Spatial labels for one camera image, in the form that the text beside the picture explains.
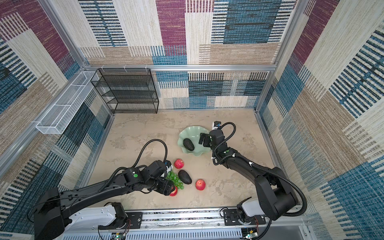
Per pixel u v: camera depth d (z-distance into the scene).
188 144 0.96
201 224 0.73
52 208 0.41
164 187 0.67
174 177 0.83
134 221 0.73
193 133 1.02
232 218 0.73
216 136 0.65
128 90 1.09
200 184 0.80
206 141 0.79
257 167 0.50
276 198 0.43
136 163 0.65
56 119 0.71
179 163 0.87
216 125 0.77
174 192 0.77
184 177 0.83
